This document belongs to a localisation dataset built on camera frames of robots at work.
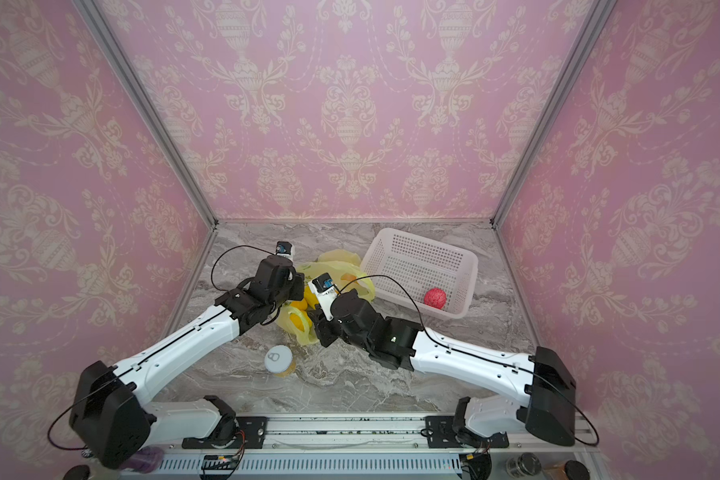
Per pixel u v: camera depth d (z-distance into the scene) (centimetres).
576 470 61
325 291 59
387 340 52
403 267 106
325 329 60
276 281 62
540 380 40
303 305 61
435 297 92
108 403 40
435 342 48
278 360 81
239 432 73
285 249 72
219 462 73
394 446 73
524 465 62
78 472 61
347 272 76
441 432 73
